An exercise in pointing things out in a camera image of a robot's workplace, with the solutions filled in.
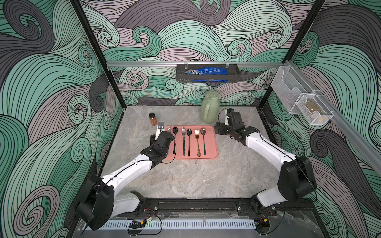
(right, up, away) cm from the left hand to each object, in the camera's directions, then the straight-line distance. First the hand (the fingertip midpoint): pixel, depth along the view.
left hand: (160, 134), depth 84 cm
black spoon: (+7, 0, +20) cm, 21 cm away
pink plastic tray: (+19, -8, +15) cm, 25 cm away
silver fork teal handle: (+13, -1, +20) cm, 24 cm away
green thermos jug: (+30, +16, +9) cm, 35 cm away
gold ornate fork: (+22, -2, +18) cm, 29 cm away
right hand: (+38, +4, +4) cm, 38 cm away
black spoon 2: (+17, -2, +19) cm, 26 cm away
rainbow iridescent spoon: (+27, -1, +20) cm, 33 cm away
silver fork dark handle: (+3, +1, +20) cm, 20 cm away
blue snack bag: (+31, +40, +8) cm, 51 cm away
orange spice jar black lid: (-8, +8, +20) cm, 23 cm away
